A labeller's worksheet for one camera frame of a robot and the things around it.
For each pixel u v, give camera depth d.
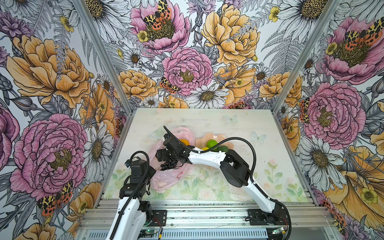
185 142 1.00
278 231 0.71
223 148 0.94
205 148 0.64
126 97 1.15
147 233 0.71
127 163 0.74
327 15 0.74
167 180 0.80
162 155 0.82
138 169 0.63
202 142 0.99
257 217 0.74
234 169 0.58
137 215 0.54
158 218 0.73
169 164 0.89
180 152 0.73
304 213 0.78
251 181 0.59
